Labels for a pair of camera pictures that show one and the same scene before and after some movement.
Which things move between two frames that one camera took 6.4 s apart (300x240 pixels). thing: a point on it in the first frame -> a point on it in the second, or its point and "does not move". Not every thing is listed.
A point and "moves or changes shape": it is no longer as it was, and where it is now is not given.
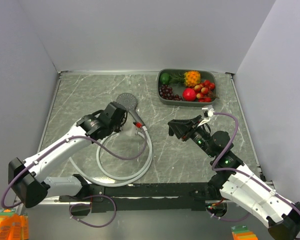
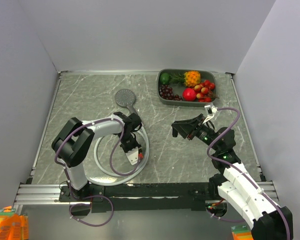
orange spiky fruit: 191,78 does not move
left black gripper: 121,123 -> 136,145
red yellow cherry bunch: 203,92 does not move
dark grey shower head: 129,101 moves or changes shape
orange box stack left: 6,224 does not move
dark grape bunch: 166,92 does not move
